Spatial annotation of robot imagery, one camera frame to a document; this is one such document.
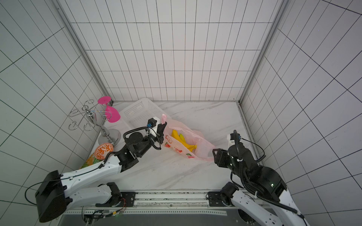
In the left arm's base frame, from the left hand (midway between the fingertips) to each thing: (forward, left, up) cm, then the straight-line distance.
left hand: (165, 124), depth 73 cm
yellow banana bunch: (+3, -8, -19) cm, 21 cm away
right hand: (-13, -25, -1) cm, 28 cm away
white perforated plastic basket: (+25, +26, -23) cm, 43 cm away
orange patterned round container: (-4, +42, -24) cm, 49 cm away
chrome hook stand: (+5, +41, -21) cm, 47 cm away
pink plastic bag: (+2, -12, -23) cm, 26 cm away
